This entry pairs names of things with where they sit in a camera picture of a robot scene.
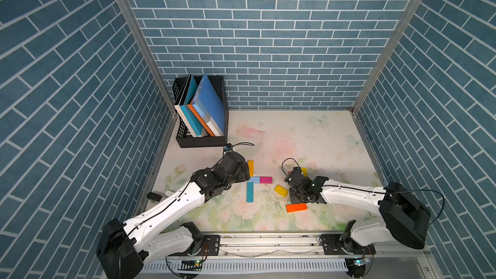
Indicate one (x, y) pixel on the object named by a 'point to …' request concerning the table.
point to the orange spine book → (201, 120)
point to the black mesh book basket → (185, 137)
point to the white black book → (179, 110)
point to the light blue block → (254, 179)
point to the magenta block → (264, 179)
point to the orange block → (292, 208)
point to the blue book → (209, 102)
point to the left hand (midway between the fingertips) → (248, 170)
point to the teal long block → (250, 192)
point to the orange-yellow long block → (251, 167)
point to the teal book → (191, 88)
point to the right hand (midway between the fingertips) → (294, 197)
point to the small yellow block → (281, 190)
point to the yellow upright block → (304, 170)
